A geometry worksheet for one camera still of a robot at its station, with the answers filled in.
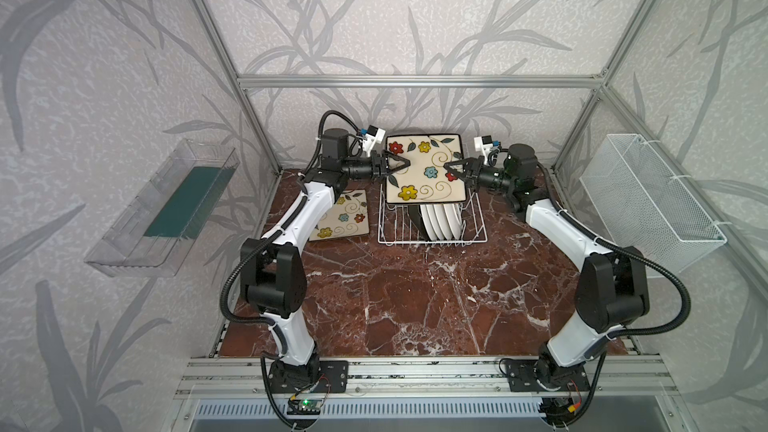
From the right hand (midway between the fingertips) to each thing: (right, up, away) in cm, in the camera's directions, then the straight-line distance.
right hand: (446, 159), depth 78 cm
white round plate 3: (+3, -22, +13) cm, 26 cm away
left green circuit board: (-35, -61, -6) cm, 71 cm away
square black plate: (-8, -15, +8) cm, 19 cm away
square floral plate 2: (-5, -5, -1) cm, 8 cm away
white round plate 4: (+4, -15, +13) cm, 21 cm away
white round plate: (-4, -18, +9) cm, 20 cm away
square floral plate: (-31, -17, +27) cm, 45 cm away
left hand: (-10, -1, -3) cm, 10 cm away
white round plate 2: (-1, -17, +9) cm, 19 cm away
